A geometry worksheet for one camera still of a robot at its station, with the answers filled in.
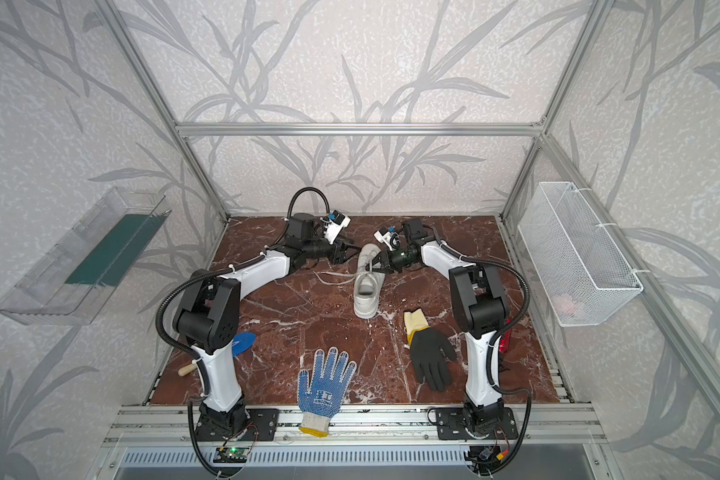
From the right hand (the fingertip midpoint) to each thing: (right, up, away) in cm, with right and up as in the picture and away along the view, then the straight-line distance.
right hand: (369, 260), depth 93 cm
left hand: (-3, +7, -2) cm, 8 cm away
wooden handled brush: (-51, -30, -12) cm, 60 cm away
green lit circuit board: (-33, -46, -21) cm, 60 cm away
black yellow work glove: (+18, -26, -6) cm, 33 cm away
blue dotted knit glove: (-10, -35, -14) cm, 39 cm away
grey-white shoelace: (-11, -7, +10) cm, 16 cm away
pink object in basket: (+49, -9, -21) cm, 54 cm away
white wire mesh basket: (+46, -1, -32) cm, 56 cm away
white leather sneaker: (0, -7, +1) cm, 7 cm away
